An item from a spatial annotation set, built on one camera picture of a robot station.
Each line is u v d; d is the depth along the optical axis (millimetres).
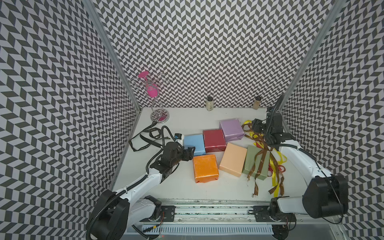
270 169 876
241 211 757
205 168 807
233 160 903
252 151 883
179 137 739
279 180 832
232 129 985
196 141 911
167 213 734
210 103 1127
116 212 396
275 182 835
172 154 644
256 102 1141
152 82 1057
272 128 630
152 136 1048
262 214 733
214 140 932
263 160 844
